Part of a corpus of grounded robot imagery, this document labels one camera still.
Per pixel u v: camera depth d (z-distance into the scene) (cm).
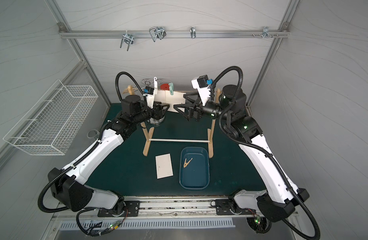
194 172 85
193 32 78
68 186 38
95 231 69
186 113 51
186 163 88
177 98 72
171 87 65
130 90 66
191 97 55
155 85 66
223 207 74
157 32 77
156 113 65
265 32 76
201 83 45
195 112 47
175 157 88
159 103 74
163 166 88
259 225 72
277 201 39
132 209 73
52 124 69
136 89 62
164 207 75
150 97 64
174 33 78
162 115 67
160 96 69
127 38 80
